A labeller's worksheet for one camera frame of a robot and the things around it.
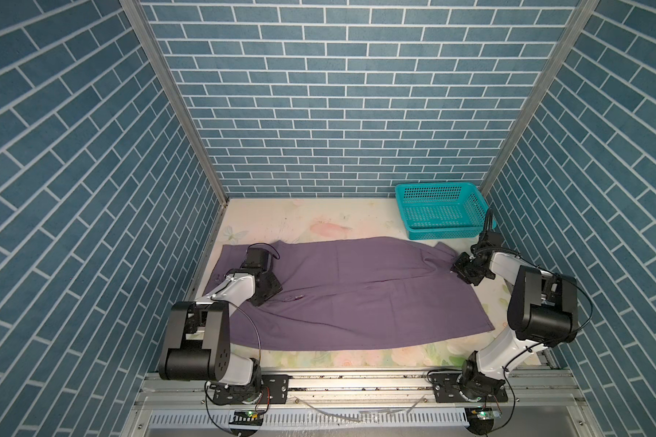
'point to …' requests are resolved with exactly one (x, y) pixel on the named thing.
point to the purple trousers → (346, 291)
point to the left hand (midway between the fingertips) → (275, 288)
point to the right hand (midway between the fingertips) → (454, 266)
